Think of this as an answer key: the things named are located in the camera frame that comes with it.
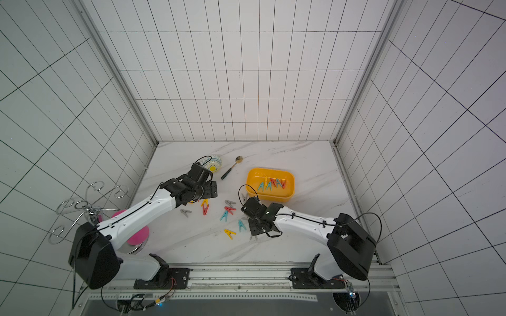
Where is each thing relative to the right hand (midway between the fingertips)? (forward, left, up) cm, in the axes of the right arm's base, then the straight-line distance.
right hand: (251, 229), depth 83 cm
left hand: (+11, +22, +10) cm, 26 cm away
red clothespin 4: (+26, -15, -2) cm, 30 cm away
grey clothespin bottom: (-3, -1, -3) cm, 4 cm away
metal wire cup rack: (-6, +50, +27) cm, 57 cm away
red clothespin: (+8, +23, -2) cm, 24 cm away
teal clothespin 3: (+22, -3, -1) cm, 22 cm away
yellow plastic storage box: (+28, 0, 0) cm, 28 cm away
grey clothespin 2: (+12, +12, -1) cm, 17 cm away
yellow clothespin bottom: (-2, +9, -2) cm, 10 cm away
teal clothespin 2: (+3, +5, -3) cm, 7 cm away
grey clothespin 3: (+17, +5, -2) cm, 17 cm away
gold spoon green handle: (+39, +11, -2) cm, 41 cm away
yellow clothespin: (+27, -7, -1) cm, 27 cm away
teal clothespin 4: (+23, -8, -1) cm, 24 cm away
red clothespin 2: (+10, +12, -2) cm, 15 cm away
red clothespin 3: (+26, -10, -2) cm, 28 cm away
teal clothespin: (+7, +13, -3) cm, 15 cm away
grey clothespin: (+6, +32, -1) cm, 33 cm away
